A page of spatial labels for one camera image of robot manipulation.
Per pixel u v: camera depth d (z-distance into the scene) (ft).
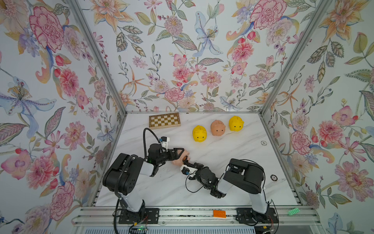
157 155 2.49
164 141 2.78
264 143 3.39
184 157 2.87
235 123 3.40
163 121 3.69
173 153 2.73
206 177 2.25
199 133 3.21
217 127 3.31
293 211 2.46
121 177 1.47
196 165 2.63
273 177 2.88
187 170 2.43
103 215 2.51
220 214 2.46
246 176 1.70
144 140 2.40
